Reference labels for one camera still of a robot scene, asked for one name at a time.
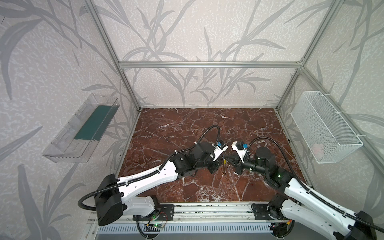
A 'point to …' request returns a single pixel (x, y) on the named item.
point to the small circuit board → (153, 227)
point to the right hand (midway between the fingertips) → (225, 152)
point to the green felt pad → (97, 124)
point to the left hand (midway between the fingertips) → (224, 156)
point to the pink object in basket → (318, 149)
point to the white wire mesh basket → (328, 136)
